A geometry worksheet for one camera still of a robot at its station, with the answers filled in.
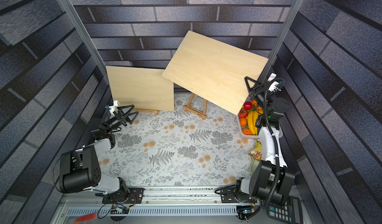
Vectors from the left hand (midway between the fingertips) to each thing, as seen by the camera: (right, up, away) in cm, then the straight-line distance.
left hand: (136, 111), depth 76 cm
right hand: (+52, +16, -12) cm, 55 cm away
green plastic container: (+66, -30, +7) cm, 73 cm away
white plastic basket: (+62, -15, +12) cm, 65 cm away
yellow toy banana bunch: (+69, -5, +19) cm, 71 cm away
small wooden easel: (-3, 0, +27) cm, 27 cm away
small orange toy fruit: (+63, -8, +20) cm, 67 cm away
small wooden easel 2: (+26, +1, +29) cm, 39 cm away
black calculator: (+76, -47, -9) cm, 90 cm away
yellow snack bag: (+67, -24, +8) cm, 72 cm away
